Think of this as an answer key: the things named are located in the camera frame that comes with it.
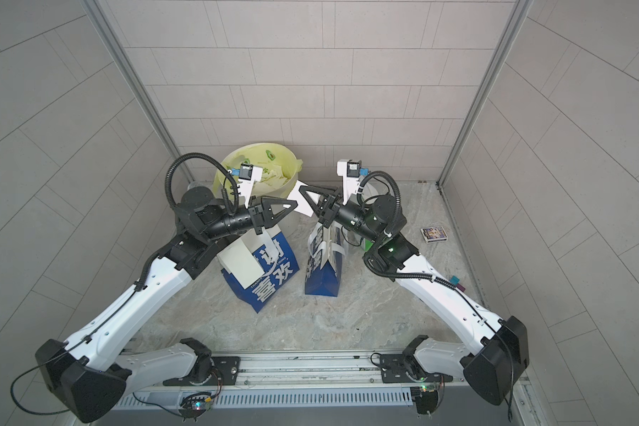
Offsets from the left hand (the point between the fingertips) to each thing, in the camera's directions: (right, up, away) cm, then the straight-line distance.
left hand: (297, 207), depth 58 cm
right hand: (+1, +3, -2) cm, 3 cm away
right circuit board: (+32, -51, +10) cm, 61 cm away
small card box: (+47, -11, +41) cm, 63 cm away
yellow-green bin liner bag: (-10, +14, +33) cm, 37 cm away
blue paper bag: (-9, -16, +21) cm, 28 cm away
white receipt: (-18, -15, +15) cm, 29 cm away
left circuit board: (-27, -50, +7) cm, 57 cm away
